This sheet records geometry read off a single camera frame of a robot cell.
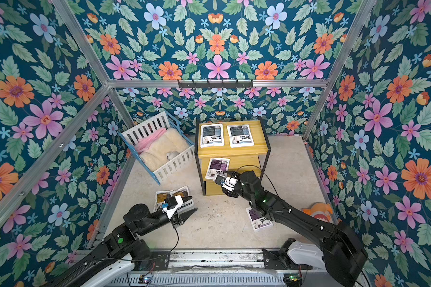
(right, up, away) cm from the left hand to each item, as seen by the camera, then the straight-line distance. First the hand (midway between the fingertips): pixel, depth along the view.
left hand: (194, 203), depth 67 cm
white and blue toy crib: (-27, +39, +41) cm, 63 cm away
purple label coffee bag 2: (+27, -14, +17) cm, 35 cm away
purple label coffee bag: (+8, +13, +16) cm, 22 cm away
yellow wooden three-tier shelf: (+26, +17, +21) cm, 37 cm away
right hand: (+12, +11, +11) cm, 19 cm away
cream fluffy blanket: (-28, +18, +31) cm, 46 cm away
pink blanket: (-36, +25, +36) cm, 57 cm away
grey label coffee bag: (+18, +26, +5) cm, 32 cm away
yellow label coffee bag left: (-22, -3, +25) cm, 34 cm away
